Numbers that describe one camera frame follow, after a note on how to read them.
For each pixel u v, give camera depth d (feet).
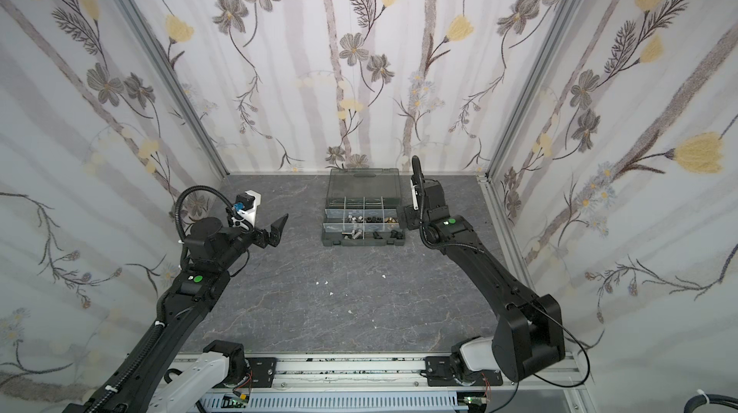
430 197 2.02
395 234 3.31
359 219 3.42
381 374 2.46
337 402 2.30
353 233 3.28
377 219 3.45
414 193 2.45
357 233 3.29
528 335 1.34
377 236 3.31
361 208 3.44
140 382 1.36
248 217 2.03
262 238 2.16
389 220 3.43
